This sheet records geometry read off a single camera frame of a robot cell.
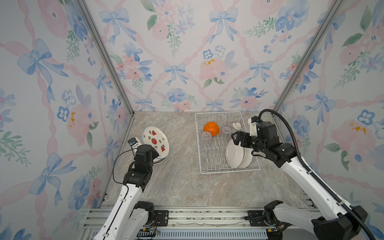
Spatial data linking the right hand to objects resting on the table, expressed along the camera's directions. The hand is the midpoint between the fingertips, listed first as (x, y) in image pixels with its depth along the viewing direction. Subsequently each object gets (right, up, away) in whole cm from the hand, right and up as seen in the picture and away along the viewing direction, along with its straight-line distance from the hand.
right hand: (238, 135), depth 76 cm
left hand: (-46, -5, +3) cm, 46 cm away
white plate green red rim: (-44, -16, +17) cm, 50 cm away
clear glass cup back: (-1, +3, +21) cm, 22 cm away
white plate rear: (+7, -13, +7) cm, 16 cm away
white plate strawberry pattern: (-44, -3, +13) cm, 46 cm away
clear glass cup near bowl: (-15, -1, +17) cm, 22 cm away
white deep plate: (0, -11, +8) cm, 14 cm away
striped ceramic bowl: (+7, +5, +26) cm, 28 cm away
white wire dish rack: (-11, -12, +17) cm, 24 cm away
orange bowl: (-10, +4, +28) cm, 30 cm away
